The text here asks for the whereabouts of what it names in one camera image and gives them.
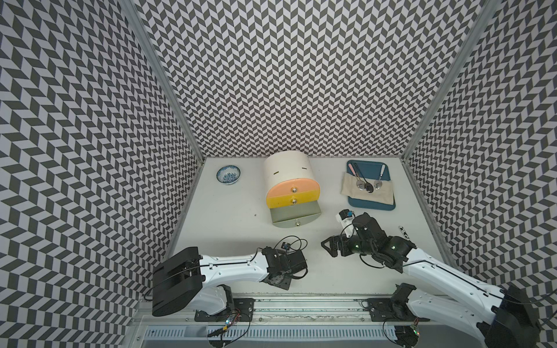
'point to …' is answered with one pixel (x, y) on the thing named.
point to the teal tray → (370, 170)
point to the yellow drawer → (293, 201)
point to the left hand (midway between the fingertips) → (278, 281)
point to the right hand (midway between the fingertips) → (332, 245)
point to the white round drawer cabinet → (282, 165)
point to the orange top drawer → (292, 186)
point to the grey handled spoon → (378, 183)
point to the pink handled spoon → (360, 184)
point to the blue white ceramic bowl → (228, 175)
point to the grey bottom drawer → (294, 215)
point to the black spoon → (368, 186)
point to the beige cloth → (384, 195)
